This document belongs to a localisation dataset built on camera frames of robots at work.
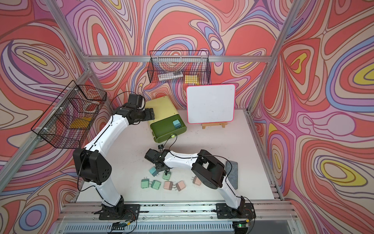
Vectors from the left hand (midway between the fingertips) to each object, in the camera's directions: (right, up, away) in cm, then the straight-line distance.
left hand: (149, 114), depth 87 cm
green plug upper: (+11, -37, -3) cm, 38 cm away
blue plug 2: (+8, -34, -4) cm, 35 cm away
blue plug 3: (+3, -34, -2) cm, 34 cm away
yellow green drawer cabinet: (+7, +5, +6) cm, 11 cm away
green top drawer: (+11, -8, +2) cm, 14 cm away
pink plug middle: (+19, -40, -7) cm, 45 cm away
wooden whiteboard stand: (+38, -6, +17) cm, 43 cm away
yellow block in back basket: (+26, +23, +4) cm, 35 cm away
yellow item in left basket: (-30, -5, -16) cm, 35 cm away
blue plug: (+16, -6, +3) cm, 18 cm away
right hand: (+9, -34, +2) cm, 35 cm away
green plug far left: (-1, -40, -5) cm, 40 cm away
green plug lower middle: (+5, -40, -7) cm, 41 cm away
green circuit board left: (-10, -56, -17) cm, 59 cm away
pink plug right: (+29, -38, -6) cm, 48 cm away
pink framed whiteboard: (+40, +9, +14) cm, 43 cm away
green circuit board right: (+50, -56, -16) cm, 76 cm away
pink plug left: (+12, -40, -7) cm, 43 cm away
